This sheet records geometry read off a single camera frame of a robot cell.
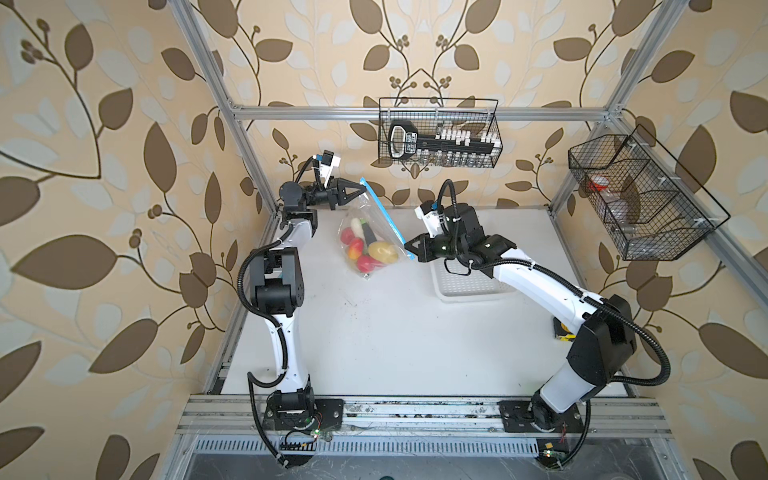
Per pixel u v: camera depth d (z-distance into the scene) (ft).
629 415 2.47
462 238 2.03
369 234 3.02
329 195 2.48
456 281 3.25
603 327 1.41
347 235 3.24
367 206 2.70
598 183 2.65
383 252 2.82
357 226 3.12
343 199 2.63
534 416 2.20
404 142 2.76
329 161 2.45
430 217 2.37
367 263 3.10
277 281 1.92
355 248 3.16
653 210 2.38
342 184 2.63
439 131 2.64
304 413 2.22
